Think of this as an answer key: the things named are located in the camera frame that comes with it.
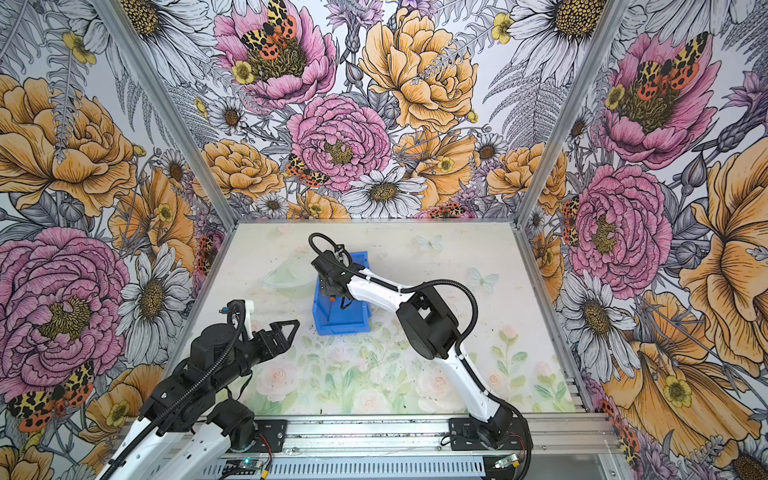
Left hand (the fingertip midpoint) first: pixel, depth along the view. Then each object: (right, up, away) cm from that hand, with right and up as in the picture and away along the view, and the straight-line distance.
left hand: (287, 338), depth 73 cm
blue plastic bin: (+6, 0, +21) cm, 22 cm away
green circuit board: (-9, -29, -3) cm, 31 cm away
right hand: (+9, +9, +24) cm, 28 cm away
